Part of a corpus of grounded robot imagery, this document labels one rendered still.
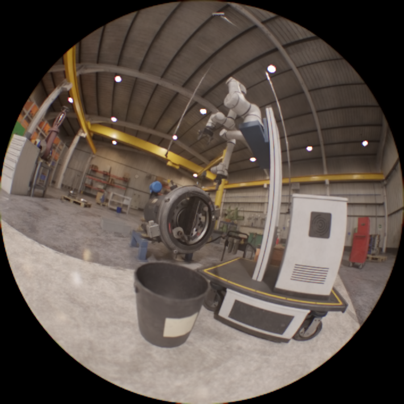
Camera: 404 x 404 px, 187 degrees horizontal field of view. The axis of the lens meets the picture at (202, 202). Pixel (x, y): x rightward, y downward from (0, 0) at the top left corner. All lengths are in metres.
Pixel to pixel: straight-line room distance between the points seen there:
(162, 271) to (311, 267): 0.75
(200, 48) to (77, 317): 8.42
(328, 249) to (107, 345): 1.06
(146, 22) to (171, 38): 1.73
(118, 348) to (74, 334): 0.21
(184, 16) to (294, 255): 8.14
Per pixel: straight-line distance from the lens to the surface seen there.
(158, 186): 1.86
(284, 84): 8.76
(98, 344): 0.72
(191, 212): 1.26
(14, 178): 3.72
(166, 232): 1.16
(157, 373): 0.65
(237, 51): 7.97
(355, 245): 4.01
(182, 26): 7.84
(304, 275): 0.71
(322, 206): 0.72
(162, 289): 0.74
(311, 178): 11.86
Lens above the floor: 0.62
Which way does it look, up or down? 9 degrees up
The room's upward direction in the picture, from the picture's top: 12 degrees clockwise
